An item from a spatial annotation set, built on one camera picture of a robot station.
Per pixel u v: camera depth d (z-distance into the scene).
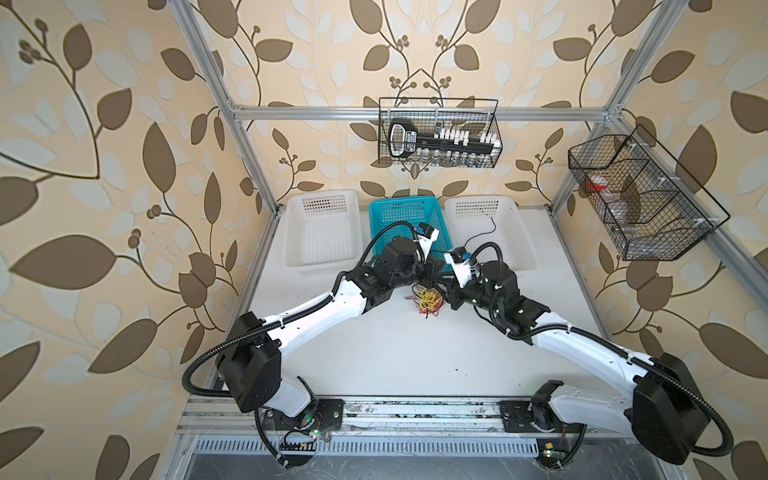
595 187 0.82
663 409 0.40
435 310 0.85
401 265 0.60
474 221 1.15
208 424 0.74
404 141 0.85
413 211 1.14
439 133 0.82
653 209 0.72
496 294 0.61
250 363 0.42
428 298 0.82
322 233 1.12
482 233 1.12
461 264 0.68
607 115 0.91
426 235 0.67
